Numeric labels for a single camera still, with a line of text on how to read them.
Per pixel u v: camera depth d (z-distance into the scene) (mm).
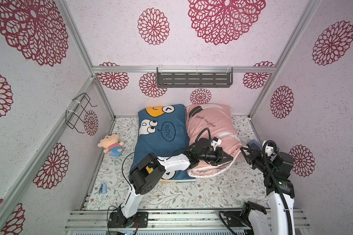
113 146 947
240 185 855
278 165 555
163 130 1030
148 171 574
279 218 445
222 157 721
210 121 970
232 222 731
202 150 661
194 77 952
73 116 736
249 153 671
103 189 821
